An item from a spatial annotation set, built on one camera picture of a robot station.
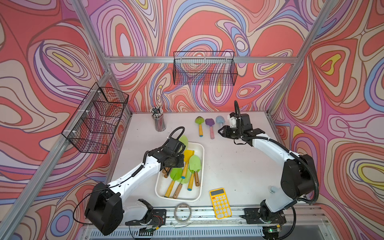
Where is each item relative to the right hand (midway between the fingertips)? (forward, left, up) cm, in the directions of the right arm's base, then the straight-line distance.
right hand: (220, 135), depth 89 cm
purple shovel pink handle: (+23, +3, -14) cm, 27 cm away
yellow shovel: (-6, +21, -12) cm, 25 cm away
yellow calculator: (-35, +4, -14) cm, 37 cm away
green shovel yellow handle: (+23, +11, -11) cm, 28 cm away
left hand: (-15, +22, -4) cm, 27 cm away
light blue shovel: (+22, -5, -11) cm, 26 cm away
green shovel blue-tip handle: (-13, +16, -13) cm, 24 cm away
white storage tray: (-24, +22, -12) cm, 35 cm away
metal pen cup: (+16, +40, +4) cm, 43 cm away
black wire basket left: (+1, +68, +14) cm, 70 cm away
